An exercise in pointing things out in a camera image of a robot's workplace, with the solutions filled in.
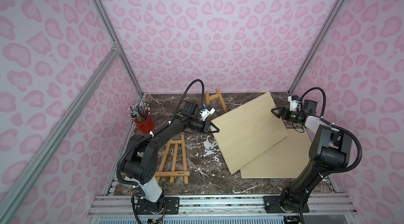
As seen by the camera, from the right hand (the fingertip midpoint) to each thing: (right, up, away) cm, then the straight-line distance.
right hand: (279, 110), depth 95 cm
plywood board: (-21, -11, -9) cm, 25 cm away
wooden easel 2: (-43, +7, -7) cm, 44 cm away
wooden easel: (-61, -32, -13) cm, 70 cm away
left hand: (-37, -10, -14) cm, 41 cm away
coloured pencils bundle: (-84, -1, 0) cm, 84 cm away
